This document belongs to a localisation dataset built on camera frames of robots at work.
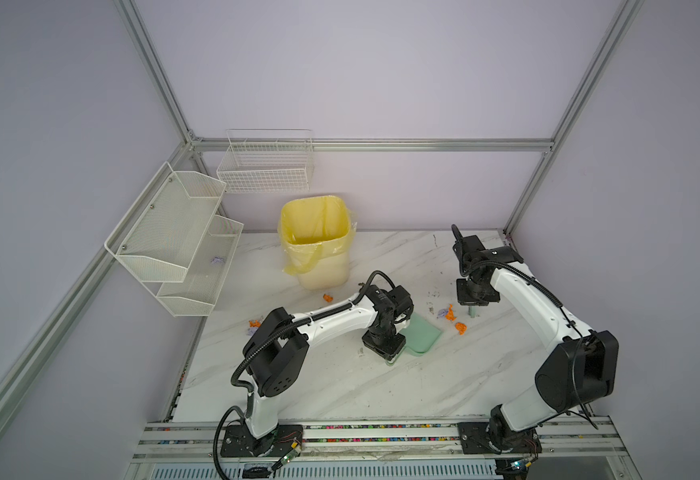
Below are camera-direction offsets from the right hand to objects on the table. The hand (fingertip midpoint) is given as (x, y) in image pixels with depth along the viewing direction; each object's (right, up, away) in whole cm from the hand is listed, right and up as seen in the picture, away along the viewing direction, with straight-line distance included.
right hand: (470, 298), depth 83 cm
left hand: (-24, -16, -3) cm, 29 cm away
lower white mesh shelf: (-73, +2, -8) cm, 74 cm away
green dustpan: (-13, -12, +6) cm, 19 cm away
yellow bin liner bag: (-48, +22, +21) cm, 57 cm away
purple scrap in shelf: (-77, +11, +10) cm, 78 cm away
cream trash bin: (-40, +7, +9) cm, 42 cm away
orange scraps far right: (-2, -7, +12) cm, 15 cm away
